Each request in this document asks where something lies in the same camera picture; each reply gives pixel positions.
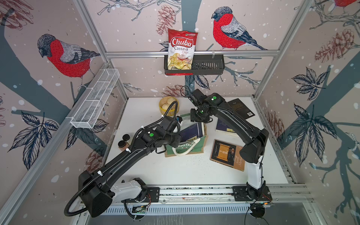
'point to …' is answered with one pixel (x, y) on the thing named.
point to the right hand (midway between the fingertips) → (192, 119)
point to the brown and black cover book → (227, 153)
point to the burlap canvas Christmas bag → (196, 146)
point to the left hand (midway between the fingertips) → (180, 135)
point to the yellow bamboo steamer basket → (172, 112)
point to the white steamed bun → (166, 101)
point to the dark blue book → (193, 132)
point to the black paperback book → (239, 107)
